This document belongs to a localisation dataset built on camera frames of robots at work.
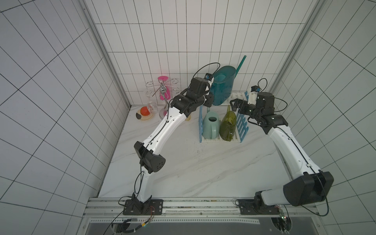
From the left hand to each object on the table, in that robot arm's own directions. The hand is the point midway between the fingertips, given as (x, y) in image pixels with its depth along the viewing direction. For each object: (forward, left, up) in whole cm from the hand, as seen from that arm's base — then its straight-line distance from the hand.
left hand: (208, 98), depth 75 cm
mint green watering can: (-4, -3, -19) cm, 20 cm away
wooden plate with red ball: (+15, +44, -30) cm, 56 cm away
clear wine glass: (+11, +35, -18) cm, 40 cm away
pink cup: (+13, +26, -8) cm, 30 cm away
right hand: (0, -13, -3) cm, 13 cm away
